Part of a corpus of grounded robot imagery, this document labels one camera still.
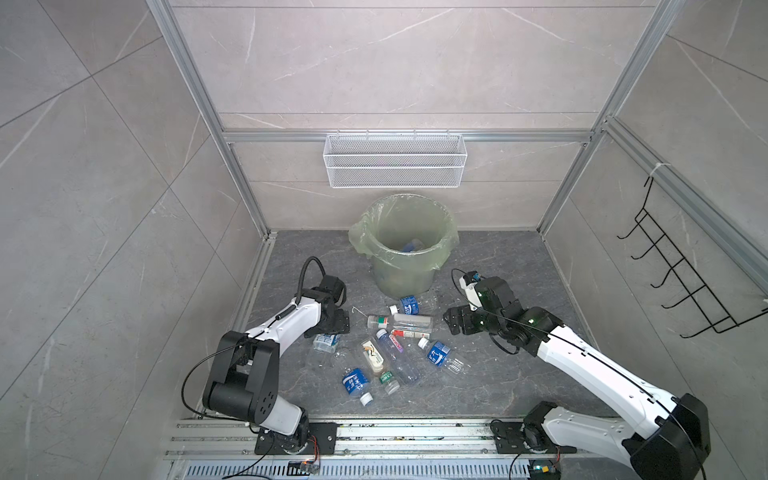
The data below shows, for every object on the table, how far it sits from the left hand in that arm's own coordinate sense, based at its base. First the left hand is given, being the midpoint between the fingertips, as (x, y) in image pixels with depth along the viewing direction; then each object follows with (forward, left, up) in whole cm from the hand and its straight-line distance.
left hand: (331, 321), depth 90 cm
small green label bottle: (-18, -17, 0) cm, 25 cm away
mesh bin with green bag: (+24, -25, +11) cm, 36 cm away
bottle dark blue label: (+24, -28, +7) cm, 37 cm away
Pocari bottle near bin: (+4, -25, +1) cm, 25 cm away
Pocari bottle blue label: (-13, -32, +2) cm, 35 cm away
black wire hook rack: (-17, -85, +29) cm, 91 cm away
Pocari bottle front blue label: (-18, -8, +1) cm, 20 cm away
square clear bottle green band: (+1, -22, -4) cm, 22 cm away
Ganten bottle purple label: (-12, -20, +2) cm, 24 cm away
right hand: (-4, -37, +12) cm, 39 cm away
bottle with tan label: (-12, -13, +2) cm, 18 cm away
